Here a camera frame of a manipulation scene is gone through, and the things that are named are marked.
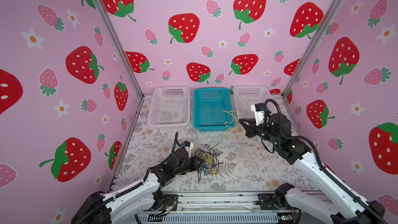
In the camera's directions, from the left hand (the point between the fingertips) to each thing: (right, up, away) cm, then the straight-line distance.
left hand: (205, 161), depth 78 cm
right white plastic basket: (+31, +37, +40) cm, 62 cm away
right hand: (+16, +22, -7) cm, 28 cm away
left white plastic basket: (-27, +29, +35) cm, 53 cm away
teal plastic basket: (+6, +27, +35) cm, 44 cm away
